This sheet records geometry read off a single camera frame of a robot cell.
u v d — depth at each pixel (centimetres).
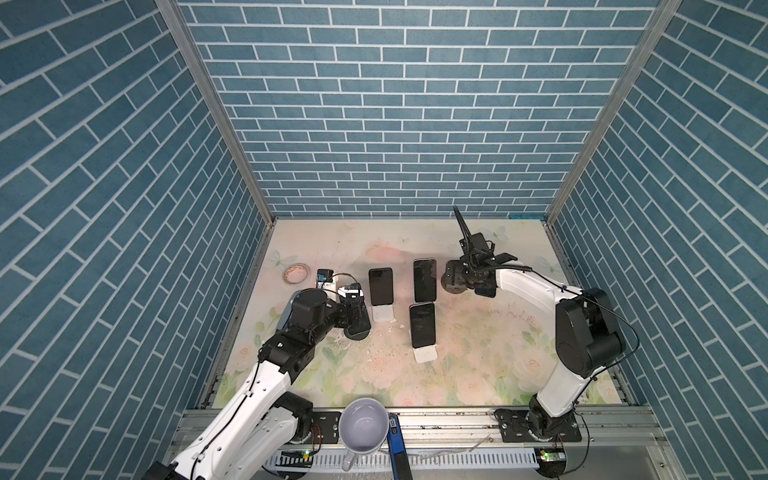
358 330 85
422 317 81
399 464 69
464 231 74
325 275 67
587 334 48
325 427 73
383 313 94
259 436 55
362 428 73
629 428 75
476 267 72
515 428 73
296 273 105
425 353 86
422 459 70
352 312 71
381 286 89
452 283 85
